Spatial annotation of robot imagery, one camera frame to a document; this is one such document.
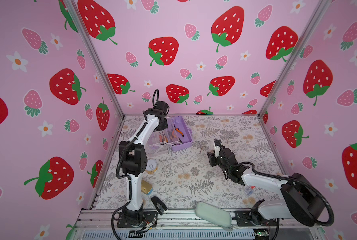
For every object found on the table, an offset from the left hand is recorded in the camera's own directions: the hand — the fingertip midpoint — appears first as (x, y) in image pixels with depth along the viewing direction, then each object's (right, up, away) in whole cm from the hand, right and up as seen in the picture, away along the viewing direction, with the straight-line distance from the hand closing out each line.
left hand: (161, 126), depth 95 cm
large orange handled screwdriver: (+3, -9, +1) cm, 10 cm away
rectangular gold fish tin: (-6, -35, -13) cm, 38 cm away
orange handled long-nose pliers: (+13, -5, +13) cm, 19 cm away
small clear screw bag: (+52, -36, -13) cm, 64 cm away
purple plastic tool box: (+10, -7, +14) cm, 19 cm away
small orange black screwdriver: (-1, -8, +2) cm, 8 cm away
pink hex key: (+27, -15, +6) cm, 32 cm away
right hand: (+31, -15, -7) cm, 35 cm away
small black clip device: (+2, -42, -18) cm, 46 cm away
